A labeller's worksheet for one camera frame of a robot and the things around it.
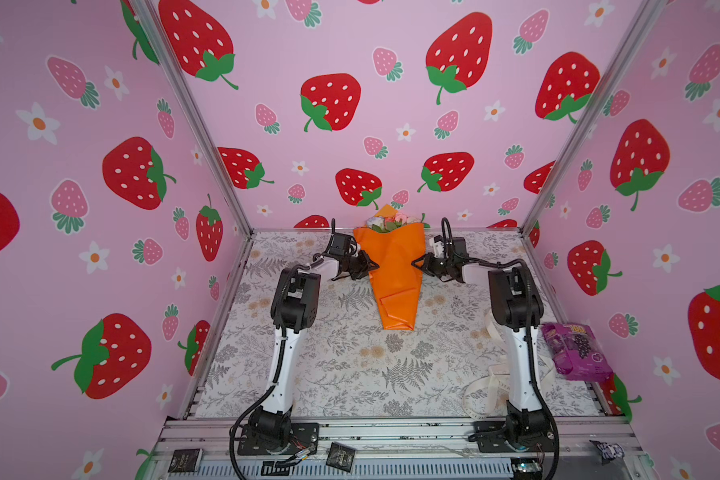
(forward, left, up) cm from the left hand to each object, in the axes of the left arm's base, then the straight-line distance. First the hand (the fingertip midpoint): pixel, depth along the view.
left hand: (381, 265), depth 107 cm
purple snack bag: (-34, -55, +3) cm, 65 cm away
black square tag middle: (-59, +10, -1) cm, 60 cm away
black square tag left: (-60, +47, -1) cm, 76 cm away
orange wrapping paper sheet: (+3, -5, -1) cm, 6 cm away
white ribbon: (-45, -28, -3) cm, 53 cm away
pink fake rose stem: (+22, -8, +4) cm, 24 cm away
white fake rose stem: (+20, +1, +2) cm, 20 cm away
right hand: (+2, -13, 0) cm, 13 cm away
